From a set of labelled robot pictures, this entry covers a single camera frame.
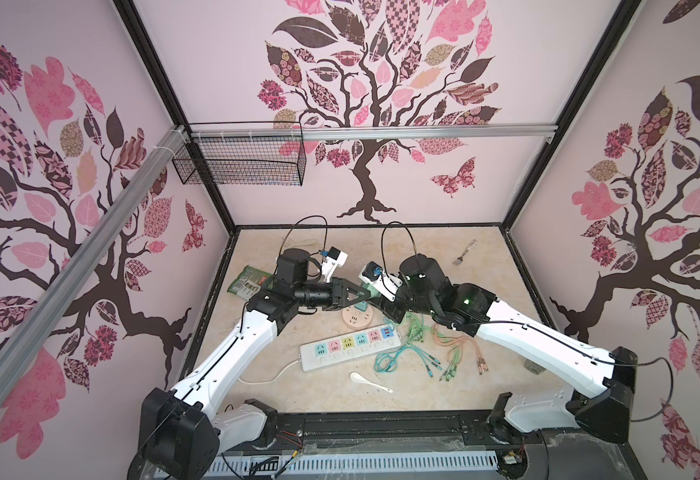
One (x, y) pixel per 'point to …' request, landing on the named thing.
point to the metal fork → (459, 260)
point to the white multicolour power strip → (348, 347)
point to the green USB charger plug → (374, 293)
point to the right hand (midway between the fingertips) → (373, 287)
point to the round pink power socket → (356, 318)
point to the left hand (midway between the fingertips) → (367, 301)
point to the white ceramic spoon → (360, 379)
